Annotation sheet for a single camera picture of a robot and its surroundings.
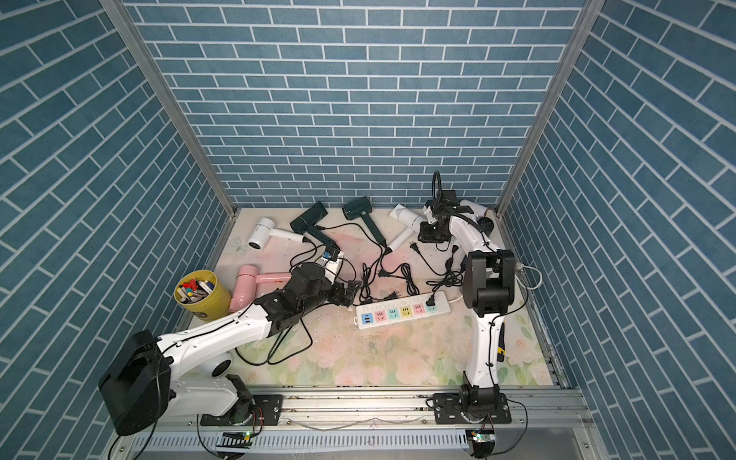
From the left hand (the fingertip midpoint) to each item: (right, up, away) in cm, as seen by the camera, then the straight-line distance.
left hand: (356, 279), depth 81 cm
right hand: (+24, +12, +20) cm, 33 cm away
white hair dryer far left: (-37, +15, +27) cm, 48 cm away
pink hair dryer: (-37, -3, +12) cm, 39 cm away
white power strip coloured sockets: (+13, -11, +8) cm, 19 cm away
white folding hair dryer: (+19, +20, +33) cm, 43 cm away
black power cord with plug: (+31, -2, +18) cm, 35 cm away
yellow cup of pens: (-47, -5, +4) cm, 48 cm away
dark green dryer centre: (-1, +25, +34) cm, 42 cm away
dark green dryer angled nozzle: (-22, +17, +28) cm, 40 cm away
